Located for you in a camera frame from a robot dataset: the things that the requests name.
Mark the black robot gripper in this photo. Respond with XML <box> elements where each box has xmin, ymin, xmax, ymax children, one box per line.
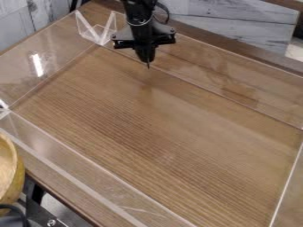
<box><xmin>110</xmin><ymin>20</ymin><xmax>176</xmax><ymax>67</ymax></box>

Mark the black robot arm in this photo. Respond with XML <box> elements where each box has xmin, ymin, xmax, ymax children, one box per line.
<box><xmin>110</xmin><ymin>0</ymin><xmax>176</xmax><ymax>65</ymax></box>

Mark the brown wooden bowl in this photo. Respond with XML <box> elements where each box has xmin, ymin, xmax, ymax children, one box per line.
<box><xmin>0</xmin><ymin>133</ymin><xmax>25</xmax><ymax>205</ymax></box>

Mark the clear acrylic corner bracket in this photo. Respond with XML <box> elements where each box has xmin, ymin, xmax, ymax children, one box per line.
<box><xmin>74</xmin><ymin>11</ymin><xmax>117</xmax><ymax>46</ymax></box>

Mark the clear acrylic tray enclosure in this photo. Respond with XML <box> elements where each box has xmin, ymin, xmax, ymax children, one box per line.
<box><xmin>0</xmin><ymin>4</ymin><xmax>303</xmax><ymax>227</ymax></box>

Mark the black metal table frame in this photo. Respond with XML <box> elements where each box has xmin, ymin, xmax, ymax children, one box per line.
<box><xmin>22</xmin><ymin>174</ymin><xmax>96</xmax><ymax>227</ymax></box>

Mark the black cable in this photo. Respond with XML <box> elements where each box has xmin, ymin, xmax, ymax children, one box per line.
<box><xmin>0</xmin><ymin>201</ymin><xmax>38</xmax><ymax>227</ymax></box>

